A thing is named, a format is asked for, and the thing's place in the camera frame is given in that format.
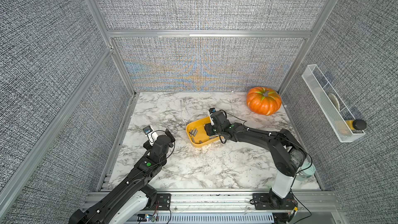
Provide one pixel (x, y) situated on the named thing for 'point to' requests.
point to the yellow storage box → (197, 134)
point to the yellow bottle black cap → (358, 124)
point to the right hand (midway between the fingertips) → (206, 122)
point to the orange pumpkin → (264, 100)
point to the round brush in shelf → (335, 100)
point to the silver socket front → (195, 131)
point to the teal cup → (306, 170)
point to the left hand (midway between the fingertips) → (164, 132)
